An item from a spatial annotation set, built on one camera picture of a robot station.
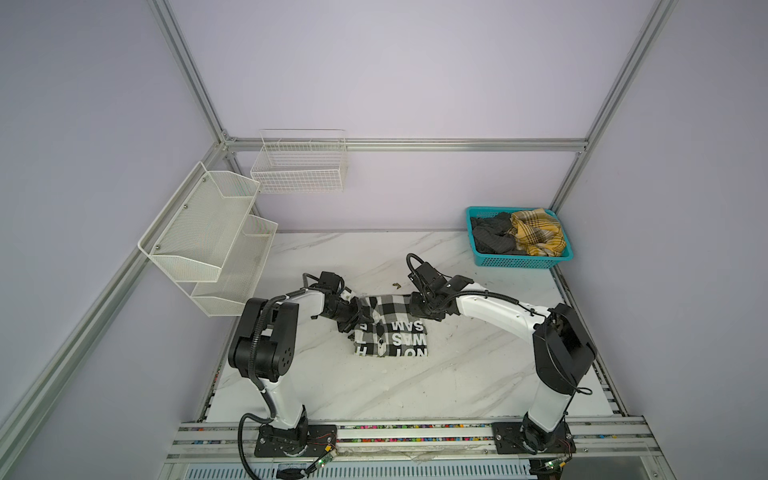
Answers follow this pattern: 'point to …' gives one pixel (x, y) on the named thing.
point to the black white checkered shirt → (394, 330)
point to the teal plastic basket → (504, 260)
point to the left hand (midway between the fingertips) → (372, 321)
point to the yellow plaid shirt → (537, 232)
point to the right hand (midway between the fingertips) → (411, 309)
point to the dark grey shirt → (491, 234)
